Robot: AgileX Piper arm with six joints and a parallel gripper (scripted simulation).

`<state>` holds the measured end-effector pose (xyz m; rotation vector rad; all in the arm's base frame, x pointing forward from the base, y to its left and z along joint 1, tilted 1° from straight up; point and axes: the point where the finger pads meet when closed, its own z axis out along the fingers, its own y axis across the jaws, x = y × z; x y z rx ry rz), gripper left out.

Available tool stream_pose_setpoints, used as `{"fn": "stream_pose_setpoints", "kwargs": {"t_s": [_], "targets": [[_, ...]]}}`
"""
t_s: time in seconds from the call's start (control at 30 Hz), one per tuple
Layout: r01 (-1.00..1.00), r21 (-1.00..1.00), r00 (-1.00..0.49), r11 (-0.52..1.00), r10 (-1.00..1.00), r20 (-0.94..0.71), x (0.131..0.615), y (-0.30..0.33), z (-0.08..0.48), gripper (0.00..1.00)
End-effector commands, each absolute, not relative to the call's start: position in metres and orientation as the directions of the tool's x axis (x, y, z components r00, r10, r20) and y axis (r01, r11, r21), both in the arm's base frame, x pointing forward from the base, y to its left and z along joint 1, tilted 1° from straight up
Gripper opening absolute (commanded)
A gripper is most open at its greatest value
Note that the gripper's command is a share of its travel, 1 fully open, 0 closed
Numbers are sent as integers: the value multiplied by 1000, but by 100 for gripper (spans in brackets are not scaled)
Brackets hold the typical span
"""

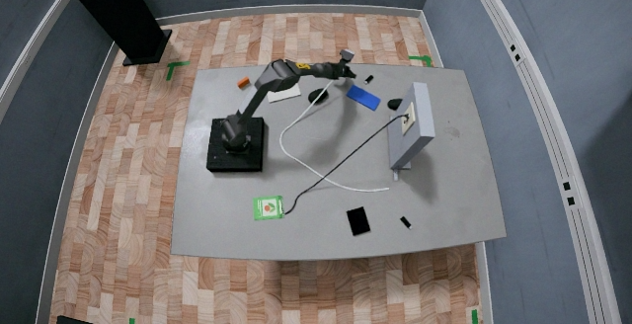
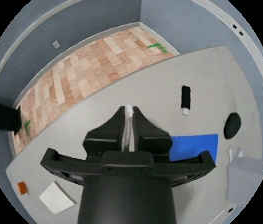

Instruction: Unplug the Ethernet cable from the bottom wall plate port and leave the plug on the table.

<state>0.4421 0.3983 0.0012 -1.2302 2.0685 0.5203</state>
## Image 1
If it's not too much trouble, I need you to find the blue flat rectangular slab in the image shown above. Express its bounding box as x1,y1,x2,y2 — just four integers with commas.
346,85,381,111

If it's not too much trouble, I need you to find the orange rectangular block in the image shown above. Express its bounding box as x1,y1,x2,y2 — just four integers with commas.
237,77,250,89

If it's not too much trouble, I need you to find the beige wall plate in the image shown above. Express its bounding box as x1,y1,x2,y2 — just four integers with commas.
402,103,415,135

